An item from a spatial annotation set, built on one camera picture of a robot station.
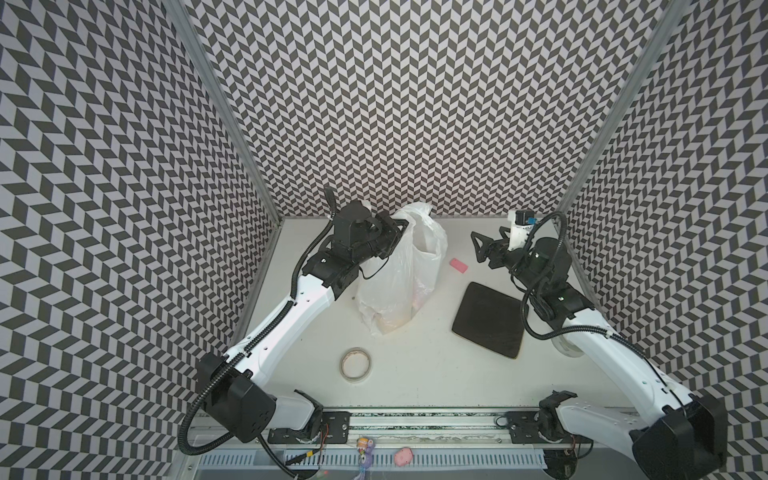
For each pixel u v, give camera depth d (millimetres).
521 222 608
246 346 408
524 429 728
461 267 1043
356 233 530
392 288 791
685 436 374
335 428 724
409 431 735
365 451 669
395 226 630
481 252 680
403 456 669
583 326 504
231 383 382
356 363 834
